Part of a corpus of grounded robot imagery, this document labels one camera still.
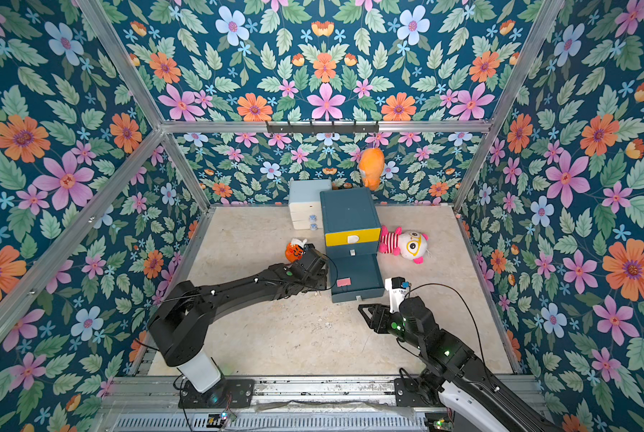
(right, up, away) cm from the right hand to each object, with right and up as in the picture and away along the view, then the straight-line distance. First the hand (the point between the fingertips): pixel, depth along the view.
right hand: (362, 308), depth 73 cm
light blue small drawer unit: (-20, +32, +28) cm, 47 cm away
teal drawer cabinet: (-4, +28, +18) cm, 34 cm away
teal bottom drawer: (-1, +5, +21) cm, 21 cm away
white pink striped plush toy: (+20, +16, +25) cm, 36 cm away
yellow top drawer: (-2, +19, +11) cm, 23 cm away
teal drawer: (-3, +14, +18) cm, 23 cm away
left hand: (-11, +5, +16) cm, 20 cm away
